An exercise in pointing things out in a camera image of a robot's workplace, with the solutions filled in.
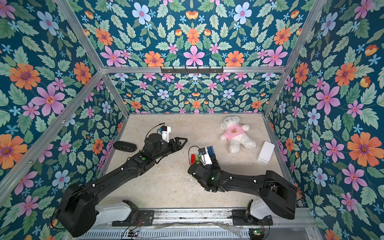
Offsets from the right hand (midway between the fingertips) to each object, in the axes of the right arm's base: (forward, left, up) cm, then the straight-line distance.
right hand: (212, 156), depth 82 cm
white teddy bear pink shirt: (+21, -15, -4) cm, 26 cm away
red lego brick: (+3, +12, -9) cm, 15 cm away
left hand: (+3, +14, +10) cm, 17 cm away
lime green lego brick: (+3, +9, -9) cm, 13 cm away
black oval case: (+10, +57, -7) cm, 58 cm away
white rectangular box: (+9, -35, -10) cm, 37 cm away
